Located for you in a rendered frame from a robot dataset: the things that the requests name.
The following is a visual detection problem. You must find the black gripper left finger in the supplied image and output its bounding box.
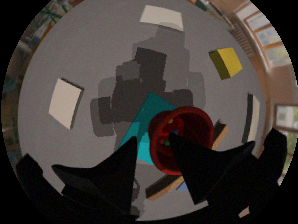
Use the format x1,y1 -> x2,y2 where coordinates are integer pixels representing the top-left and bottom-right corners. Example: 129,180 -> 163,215
51,136 -> 138,214

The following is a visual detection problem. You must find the yellow rectangular block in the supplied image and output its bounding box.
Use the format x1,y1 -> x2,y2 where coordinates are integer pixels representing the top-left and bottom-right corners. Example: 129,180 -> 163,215
209,47 -> 243,80

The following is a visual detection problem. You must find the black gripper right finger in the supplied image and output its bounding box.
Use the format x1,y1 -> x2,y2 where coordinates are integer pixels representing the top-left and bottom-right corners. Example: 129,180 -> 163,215
168,132 -> 255,205

